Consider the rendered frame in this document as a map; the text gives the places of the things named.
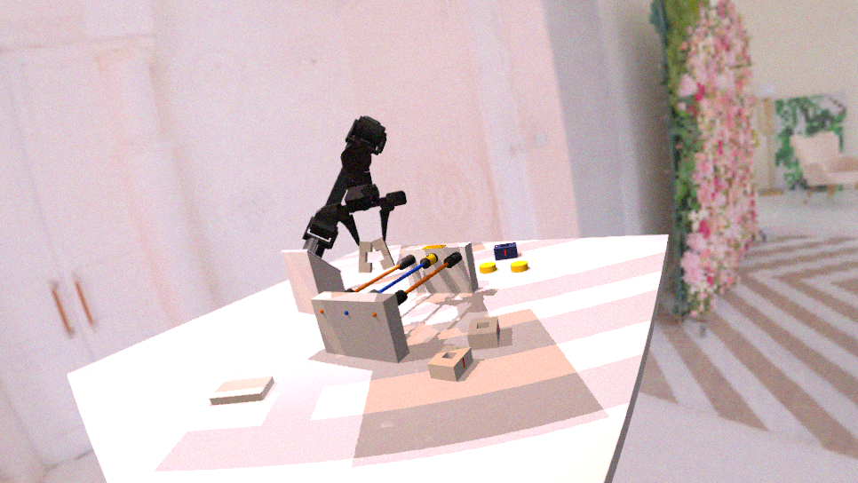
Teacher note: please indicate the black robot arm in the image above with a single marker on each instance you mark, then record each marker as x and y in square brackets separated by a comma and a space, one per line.
[364, 136]

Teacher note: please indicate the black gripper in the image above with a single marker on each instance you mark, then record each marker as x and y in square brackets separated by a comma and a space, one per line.
[386, 203]

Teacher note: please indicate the yellow flat cylinder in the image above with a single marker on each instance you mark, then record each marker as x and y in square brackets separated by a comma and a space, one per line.
[519, 266]
[489, 267]

